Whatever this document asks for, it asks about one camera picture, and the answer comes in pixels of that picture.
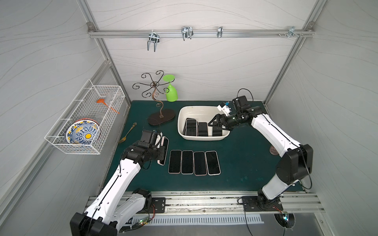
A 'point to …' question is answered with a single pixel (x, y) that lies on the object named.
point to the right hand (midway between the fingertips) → (213, 125)
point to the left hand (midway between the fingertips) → (163, 152)
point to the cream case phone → (212, 162)
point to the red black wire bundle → (144, 221)
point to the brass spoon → (124, 137)
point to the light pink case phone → (164, 142)
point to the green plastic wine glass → (172, 93)
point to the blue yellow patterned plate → (82, 132)
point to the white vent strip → (196, 220)
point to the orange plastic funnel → (102, 101)
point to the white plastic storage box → (204, 114)
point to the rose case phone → (174, 162)
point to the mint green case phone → (187, 162)
